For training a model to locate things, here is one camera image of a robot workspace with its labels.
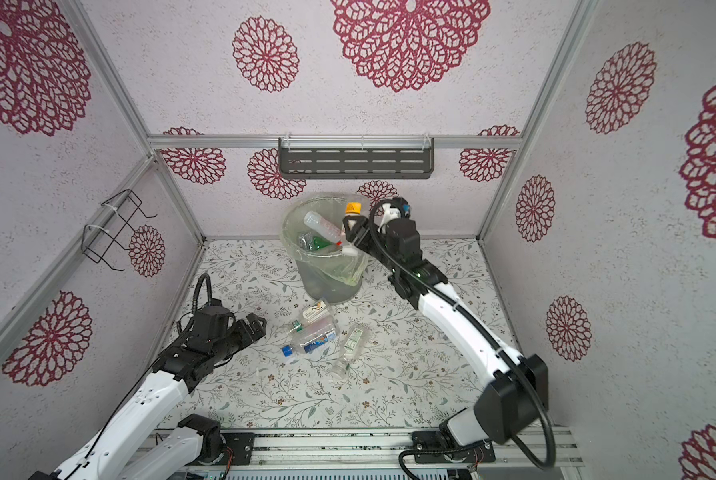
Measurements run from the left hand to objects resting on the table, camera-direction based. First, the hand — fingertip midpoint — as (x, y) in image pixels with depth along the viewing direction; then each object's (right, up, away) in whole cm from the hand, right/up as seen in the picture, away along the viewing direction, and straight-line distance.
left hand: (255, 333), depth 82 cm
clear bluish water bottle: (+12, +27, +12) cm, 32 cm away
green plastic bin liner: (+14, +29, +13) cm, 35 cm away
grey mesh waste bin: (+16, +11, +21) cm, 29 cm away
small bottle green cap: (+16, +4, +11) cm, 20 cm away
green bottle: (+16, +26, +18) cm, 35 cm away
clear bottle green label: (+28, -3, +5) cm, 29 cm away
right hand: (+27, +30, -11) cm, 42 cm away
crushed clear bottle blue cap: (+16, -3, +10) cm, 19 cm away
